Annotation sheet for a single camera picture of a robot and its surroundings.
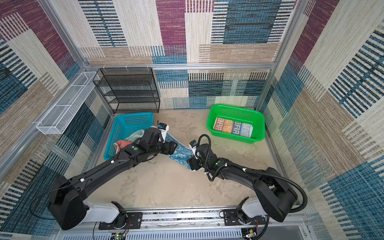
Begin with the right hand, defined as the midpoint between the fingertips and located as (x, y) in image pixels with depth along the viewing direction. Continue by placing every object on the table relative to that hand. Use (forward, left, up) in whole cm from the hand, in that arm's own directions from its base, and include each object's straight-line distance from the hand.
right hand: (194, 158), depth 87 cm
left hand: (+5, +11, +12) cm, 17 cm away
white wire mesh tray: (+8, +63, +28) cm, 70 cm away
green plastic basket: (+31, -36, +1) cm, 47 cm away
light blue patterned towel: (+5, +6, -3) cm, 9 cm away
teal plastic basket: (+29, +50, -3) cm, 58 cm away
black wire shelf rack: (+49, +45, +12) cm, 68 cm away
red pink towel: (+11, +45, 0) cm, 46 cm away
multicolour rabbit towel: (+23, -33, -4) cm, 40 cm away
